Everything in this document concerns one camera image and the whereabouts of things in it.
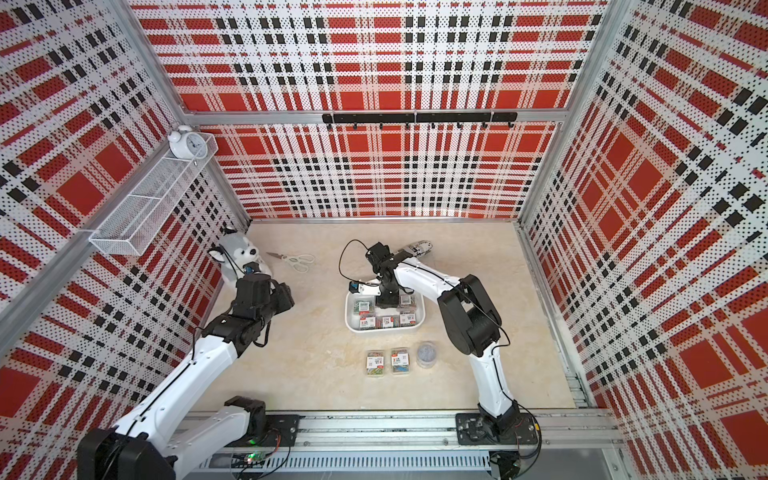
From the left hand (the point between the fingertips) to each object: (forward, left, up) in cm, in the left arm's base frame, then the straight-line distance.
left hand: (286, 291), depth 84 cm
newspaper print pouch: (+24, -39, -12) cm, 47 cm away
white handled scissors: (+21, +5, -14) cm, 25 cm away
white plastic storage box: (-3, -17, -13) cm, 22 cm away
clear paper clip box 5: (-4, -29, -12) cm, 32 cm away
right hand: (+6, -30, -10) cm, 32 cm away
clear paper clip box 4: (-4, -22, -12) cm, 26 cm away
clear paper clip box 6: (+1, -21, -12) cm, 24 cm away
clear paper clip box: (-16, -26, -12) cm, 33 cm away
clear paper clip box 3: (-3, -35, -12) cm, 37 cm away
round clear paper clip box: (-14, -40, -11) cm, 44 cm away
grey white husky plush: (+12, +19, +2) cm, 23 cm away
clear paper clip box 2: (-15, -33, -13) cm, 38 cm away
